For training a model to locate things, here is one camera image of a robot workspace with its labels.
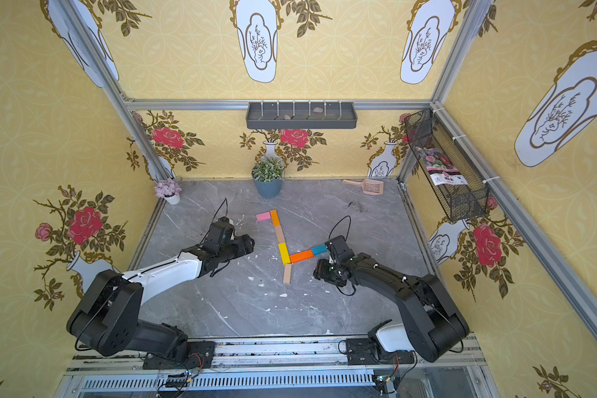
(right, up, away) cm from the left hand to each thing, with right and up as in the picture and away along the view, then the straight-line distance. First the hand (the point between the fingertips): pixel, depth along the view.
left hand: (251, 243), depth 92 cm
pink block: (+2, +9, +15) cm, 18 cm away
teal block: (+26, -3, +5) cm, 26 cm away
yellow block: (+12, -4, +3) cm, 13 cm away
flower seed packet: (+62, +25, -16) cm, 69 cm away
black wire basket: (+74, +20, -4) cm, 77 cm away
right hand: (+25, -12, -3) cm, 28 cm away
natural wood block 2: (+14, -11, -2) cm, 18 cm away
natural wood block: (+10, +1, +9) cm, 13 cm away
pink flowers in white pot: (-37, +20, +12) cm, 44 cm away
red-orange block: (+19, -5, +3) cm, 20 cm away
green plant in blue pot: (+5, +26, +12) cm, 29 cm away
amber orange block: (+7, +9, +15) cm, 19 cm away
